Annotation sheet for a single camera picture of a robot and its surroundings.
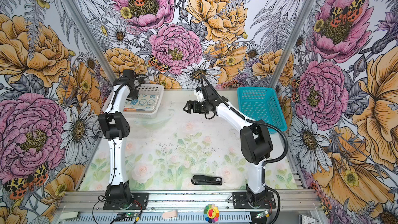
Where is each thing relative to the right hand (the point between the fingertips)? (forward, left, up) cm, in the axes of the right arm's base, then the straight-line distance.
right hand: (191, 112), depth 89 cm
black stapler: (-33, -6, -11) cm, 35 cm away
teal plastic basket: (+20, -49, -17) cm, 56 cm away
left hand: (+16, +44, -3) cm, 47 cm away
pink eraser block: (-46, +10, -14) cm, 49 cm away
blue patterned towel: (+19, +31, -10) cm, 38 cm away
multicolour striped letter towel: (+11, +40, -9) cm, 43 cm away
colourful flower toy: (-46, -9, -14) cm, 49 cm away
